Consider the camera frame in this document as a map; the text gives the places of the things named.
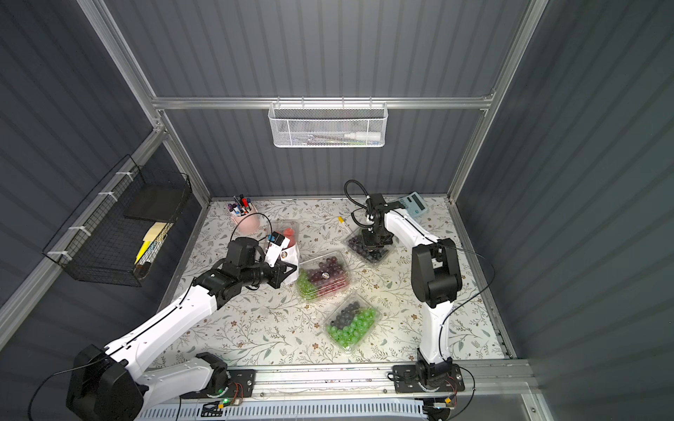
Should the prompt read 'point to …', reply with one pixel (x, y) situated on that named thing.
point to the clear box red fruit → (289, 228)
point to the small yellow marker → (340, 219)
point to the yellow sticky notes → (150, 235)
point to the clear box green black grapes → (352, 323)
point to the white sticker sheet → (290, 254)
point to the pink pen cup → (245, 215)
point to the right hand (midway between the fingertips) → (374, 246)
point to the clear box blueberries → (354, 240)
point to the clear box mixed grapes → (322, 274)
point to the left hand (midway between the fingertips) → (297, 271)
